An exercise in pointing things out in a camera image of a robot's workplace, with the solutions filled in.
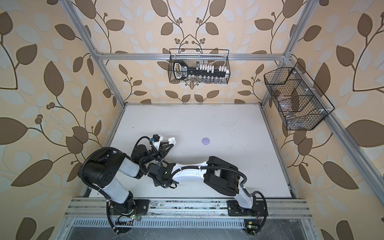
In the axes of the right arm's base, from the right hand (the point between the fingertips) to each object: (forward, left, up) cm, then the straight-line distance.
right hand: (158, 179), depth 82 cm
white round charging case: (+19, -8, +10) cm, 22 cm away
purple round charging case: (+24, -28, -1) cm, 37 cm away
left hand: (+17, -8, +9) cm, 21 cm away
